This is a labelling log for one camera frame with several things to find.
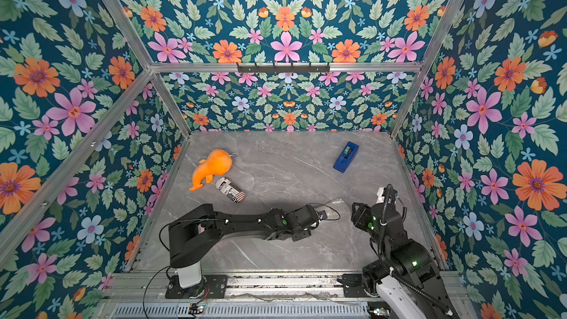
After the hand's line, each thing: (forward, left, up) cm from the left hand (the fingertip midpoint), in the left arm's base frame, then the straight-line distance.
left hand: (306, 227), depth 87 cm
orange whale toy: (+30, +38, +7) cm, 49 cm away
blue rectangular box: (+31, -22, +5) cm, 38 cm away
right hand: (-1, -17, +21) cm, 27 cm away
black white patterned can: (+17, +31, +4) cm, 36 cm away
